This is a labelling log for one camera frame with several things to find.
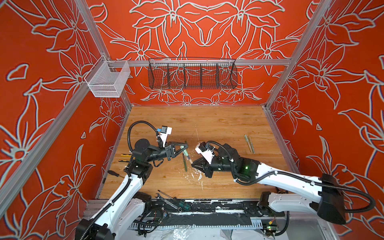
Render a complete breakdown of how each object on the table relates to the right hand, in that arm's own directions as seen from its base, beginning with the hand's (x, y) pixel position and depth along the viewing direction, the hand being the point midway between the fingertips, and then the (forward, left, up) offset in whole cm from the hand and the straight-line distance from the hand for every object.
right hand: (190, 164), depth 67 cm
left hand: (+5, +2, +7) cm, 9 cm away
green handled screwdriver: (-13, +5, -18) cm, 23 cm away
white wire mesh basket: (+54, +53, +11) cm, 76 cm away
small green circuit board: (-23, -38, -21) cm, 49 cm away
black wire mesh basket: (+62, +1, +8) cm, 63 cm away
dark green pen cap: (+25, +4, -20) cm, 32 cm away
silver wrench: (-14, +6, -20) cm, 26 cm away
